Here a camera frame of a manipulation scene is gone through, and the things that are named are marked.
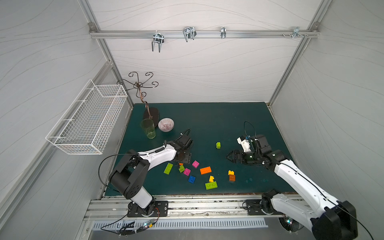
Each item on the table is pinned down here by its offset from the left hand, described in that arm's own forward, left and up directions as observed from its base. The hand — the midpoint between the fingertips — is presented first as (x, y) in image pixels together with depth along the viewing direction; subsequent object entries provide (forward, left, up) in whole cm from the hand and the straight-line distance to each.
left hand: (184, 159), depth 90 cm
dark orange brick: (-10, -28, 0) cm, 30 cm away
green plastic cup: (+17, +23, +10) cm, 30 cm away
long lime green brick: (-6, +9, 0) cm, 11 cm away
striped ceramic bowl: (+26, +15, 0) cm, 30 cm away
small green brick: (-6, +1, 0) cm, 6 cm away
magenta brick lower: (-7, -2, 0) cm, 8 cm away
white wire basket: (+2, +44, +30) cm, 53 cm away
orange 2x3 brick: (-6, -13, -1) cm, 14 cm away
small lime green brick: (+10, -21, +1) cm, 24 cm away
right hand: (-3, -27, +10) cm, 29 cm away
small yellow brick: (-11, -16, 0) cm, 19 cm away
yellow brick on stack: (-7, -28, -1) cm, 29 cm away
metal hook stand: (+33, +28, +5) cm, 43 cm away
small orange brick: (-3, +2, 0) cm, 3 cm away
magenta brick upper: (-3, -7, 0) cm, 8 cm away
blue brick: (-12, -5, 0) cm, 13 cm away
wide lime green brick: (-14, -16, -1) cm, 22 cm away
